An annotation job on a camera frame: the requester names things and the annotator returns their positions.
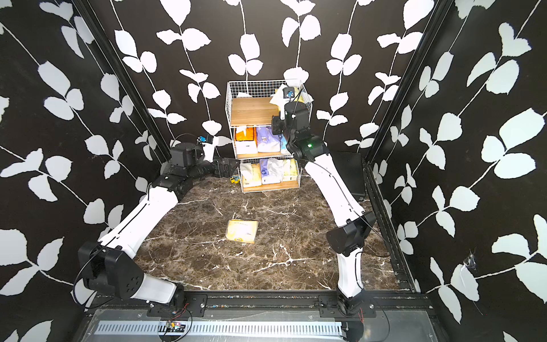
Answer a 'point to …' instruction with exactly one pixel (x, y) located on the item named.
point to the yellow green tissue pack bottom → (290, 169)
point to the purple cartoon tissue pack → (267, 142)
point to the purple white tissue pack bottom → (271, 169)
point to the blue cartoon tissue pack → (283, 149)
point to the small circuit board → (174, 327)
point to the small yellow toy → (235, 179)
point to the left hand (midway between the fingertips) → (231, 157)
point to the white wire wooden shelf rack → (248, 104)
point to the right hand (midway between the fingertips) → (277, 107)
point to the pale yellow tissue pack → (242, 230)
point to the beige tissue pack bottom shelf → (251, 174)
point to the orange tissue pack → (246, 141)
